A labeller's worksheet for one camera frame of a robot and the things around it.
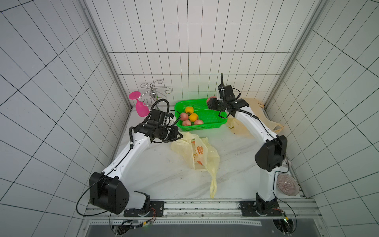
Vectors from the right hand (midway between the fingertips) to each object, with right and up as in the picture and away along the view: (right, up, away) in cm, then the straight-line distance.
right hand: (212, 101), depth 89 cm
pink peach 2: (-1, +2, -4) cm, 4 cm away
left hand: (-19, -22, -12) cm, 31 cm away
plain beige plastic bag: (+40, -1, +26) cm, 47 cm away
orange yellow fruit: (-11, -10, +18) cm, 23 cm away
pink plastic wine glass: (-45, -4, +3) cm, 45 cm away
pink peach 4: (-8, -14, +14) cm, 21 cm away
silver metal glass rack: (-35, +5, +1) cm, 36 cm away
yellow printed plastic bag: (-9, -32, -6) cm, 33 cm away
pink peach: (-18, -10, +17) cm, 27 cm away
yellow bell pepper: (-14, -5, +22) cm, 26 cm away
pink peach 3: (-16, -14, +12) cm, 25 cm away
